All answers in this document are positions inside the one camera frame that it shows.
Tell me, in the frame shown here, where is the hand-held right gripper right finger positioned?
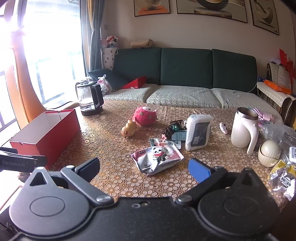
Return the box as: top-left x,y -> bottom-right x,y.
175,158 -> 266,205

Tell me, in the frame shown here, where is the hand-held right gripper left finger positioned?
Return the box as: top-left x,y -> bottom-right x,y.
24,158 -> 115,207

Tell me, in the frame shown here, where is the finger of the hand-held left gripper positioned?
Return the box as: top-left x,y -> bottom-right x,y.
0,147 -> 18,155

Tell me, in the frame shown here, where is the white tissue pack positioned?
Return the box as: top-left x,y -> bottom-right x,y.
184,114 -> 213,151

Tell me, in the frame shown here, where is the panda print wipes packet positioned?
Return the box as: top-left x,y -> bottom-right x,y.
131,145 -> 184,176

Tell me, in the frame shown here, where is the red cardboard box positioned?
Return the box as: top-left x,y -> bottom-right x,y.
10,108 -> 81,169

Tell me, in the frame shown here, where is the tan hamster toy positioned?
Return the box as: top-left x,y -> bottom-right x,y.
121,120 -> 137,139

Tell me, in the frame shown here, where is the pink strawberry plush toy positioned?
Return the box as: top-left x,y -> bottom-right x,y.
134,106 -> 158,126

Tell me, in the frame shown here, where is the floral patterned desktop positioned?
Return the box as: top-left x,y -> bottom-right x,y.
46,100 -> 296,207

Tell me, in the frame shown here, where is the light blue small box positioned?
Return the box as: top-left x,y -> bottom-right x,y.
171,130 -> 187,142

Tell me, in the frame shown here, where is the small white teal packet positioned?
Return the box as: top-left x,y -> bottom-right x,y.
148,138 -> 182,149

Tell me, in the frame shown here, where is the white mug with steel lining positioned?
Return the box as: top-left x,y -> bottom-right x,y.
231,107 -> 259,155

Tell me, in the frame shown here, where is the glass electric kettle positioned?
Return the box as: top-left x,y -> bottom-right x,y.
75,80 -> 104,116

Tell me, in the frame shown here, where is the cream egg-shaped container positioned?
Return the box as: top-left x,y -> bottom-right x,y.
258,140 -> 282,167

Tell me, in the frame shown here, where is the plastic bag with pink contents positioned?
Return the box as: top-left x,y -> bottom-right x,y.
97,75 -> 113,94

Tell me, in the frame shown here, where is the yellow snack packet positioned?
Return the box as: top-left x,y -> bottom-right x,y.
267,159 -> 296,201

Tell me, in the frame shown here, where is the clear plastic bag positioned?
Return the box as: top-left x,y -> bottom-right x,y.
259,123 -> 296,150

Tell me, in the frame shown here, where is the dark green cushion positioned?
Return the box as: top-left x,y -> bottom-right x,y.
87,68 -> 129,91

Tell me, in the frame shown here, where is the red open box on sofa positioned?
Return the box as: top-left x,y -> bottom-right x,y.
120,75 -> 147,89

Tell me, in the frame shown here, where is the white printed packet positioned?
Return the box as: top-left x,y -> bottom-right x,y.
287,146 -> 296,163

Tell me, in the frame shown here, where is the dark green sofa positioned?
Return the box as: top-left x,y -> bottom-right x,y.
87,47 -> 285,124

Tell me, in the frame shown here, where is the armchair with beige cover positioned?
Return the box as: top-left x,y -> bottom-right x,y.
257,62 -> 296,127

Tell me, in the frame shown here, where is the white patterned storage bin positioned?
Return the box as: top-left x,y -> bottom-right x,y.
102,47 -> 120,71

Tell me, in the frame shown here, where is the orange flat box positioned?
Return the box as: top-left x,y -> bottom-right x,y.
264,79 -> 292,95

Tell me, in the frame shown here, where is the grey curtain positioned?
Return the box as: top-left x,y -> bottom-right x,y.
89,0 -> 102,73

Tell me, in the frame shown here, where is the pink and white plush doll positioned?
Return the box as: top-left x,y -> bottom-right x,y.
100,35 -> 120,49

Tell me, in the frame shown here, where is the beige neck pillow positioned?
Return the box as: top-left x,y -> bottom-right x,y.
130,39 -> 154,49

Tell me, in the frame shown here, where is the red gift bag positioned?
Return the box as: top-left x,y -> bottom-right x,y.
279,49 -> 296,81

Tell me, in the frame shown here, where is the yellow curtain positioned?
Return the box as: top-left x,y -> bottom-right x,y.
87,0 -> 95,32

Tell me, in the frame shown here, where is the framed picture with orange base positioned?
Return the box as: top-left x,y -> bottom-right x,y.
134,0 -> 171,17

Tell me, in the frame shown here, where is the black power cable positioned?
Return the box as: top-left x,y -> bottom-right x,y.
46,100 -> 80,110

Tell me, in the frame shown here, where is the wide framed wall picture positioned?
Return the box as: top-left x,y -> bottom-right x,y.
176,0 -> 248,23

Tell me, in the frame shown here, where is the narrow framed wall picture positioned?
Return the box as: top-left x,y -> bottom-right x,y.
249,0 -> 280,36

